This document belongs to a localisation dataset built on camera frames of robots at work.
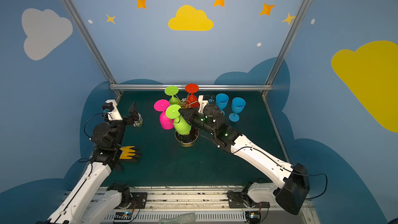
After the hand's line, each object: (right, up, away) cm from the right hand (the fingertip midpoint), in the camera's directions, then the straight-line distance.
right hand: (179, 108), depth 66 cm
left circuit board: (-28, -52, +8) cm, 60 cm away
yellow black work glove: (-30, -26, +19) cm, 44 cm away
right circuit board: (+34, -53, +8) cm, 64 cm away
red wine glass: (+5, +3, +11) cm, 12 cm away
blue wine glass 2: (+33, +2, +28) cm, 43 cm away
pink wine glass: (-10, +1, +9) cm, 13 cm away
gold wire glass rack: (+4, -18, +28) cm, 34 cm away
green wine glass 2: (0, -9, +8) cm, 12 cm away
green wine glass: (-6, +9, +15) cm, 18 cm away
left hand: (-27, +2, +5) cm, 27 cm away
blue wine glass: (+23, +5, +32) cm, 40 cm away
